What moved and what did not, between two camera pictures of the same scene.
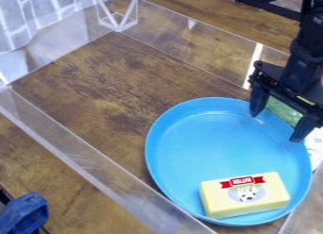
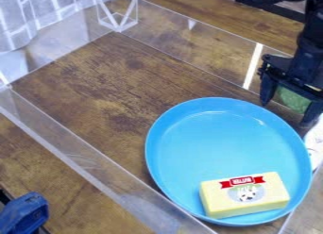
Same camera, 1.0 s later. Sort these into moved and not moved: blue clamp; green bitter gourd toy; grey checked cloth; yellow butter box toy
Moved: green bitter gourd toy
Not moved: blue clamp; grey checked cloth; yellow butter box toy
